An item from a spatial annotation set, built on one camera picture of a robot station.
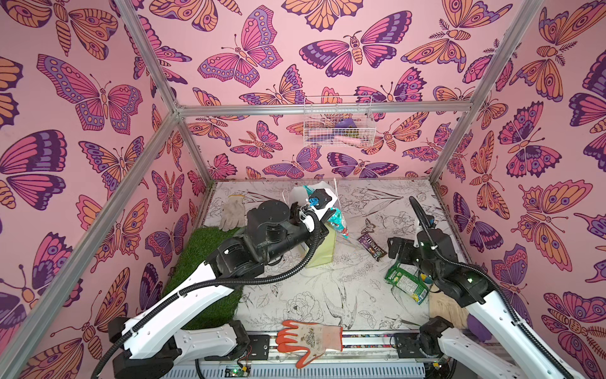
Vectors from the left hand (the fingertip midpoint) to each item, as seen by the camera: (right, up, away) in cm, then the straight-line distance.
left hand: (333, 208), depth 56 cm
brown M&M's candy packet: (+20, -17, +38) cm, 46 cm away
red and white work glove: (-4, -42, +18) cm, 46 cm away
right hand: (+24, -11, +18) cm, 32 cm away
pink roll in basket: (+11, +24, +30) cm, 40 cm away
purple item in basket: (+9, +33, +39) cm, 52 cm away
